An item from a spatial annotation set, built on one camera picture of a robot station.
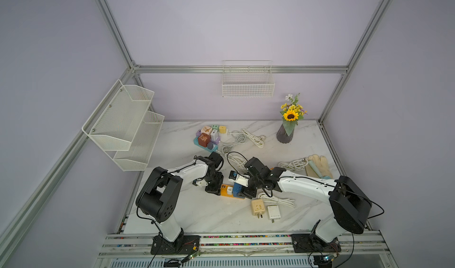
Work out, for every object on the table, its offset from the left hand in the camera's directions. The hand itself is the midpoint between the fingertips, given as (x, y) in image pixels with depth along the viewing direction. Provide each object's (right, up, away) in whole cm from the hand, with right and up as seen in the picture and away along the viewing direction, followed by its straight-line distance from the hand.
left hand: (223, 187), depth 89 cm
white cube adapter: (+24, -9, -9) cm, 27 cm away
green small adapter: (-6, +32, +18) cm, 38 cm away
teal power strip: (-18, +23, +15) cm, 33 cm away
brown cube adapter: (-12, +25, +11) cm, 30 cm away
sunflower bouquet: (+36, +39, +1) cm, 53 cm away
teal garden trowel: (+49, +9, +6) cm, 51 cm away
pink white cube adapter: (-11, +30, +15) cm, 35 cm away
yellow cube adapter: (-2, +31, +18) cm, 36 cm away
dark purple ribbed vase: (+35, +27, +18) cm, 48 cm away
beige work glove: (+55, +10, +9) cm, 56 cm away
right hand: (+9, +1, -4) cm, 10 cm away
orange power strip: (+20, +14, -22) cm, 33 cm away
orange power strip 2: (0, -1, -5) cm, 5 cm away
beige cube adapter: (+16, -6, -11) cm, 20 cm away
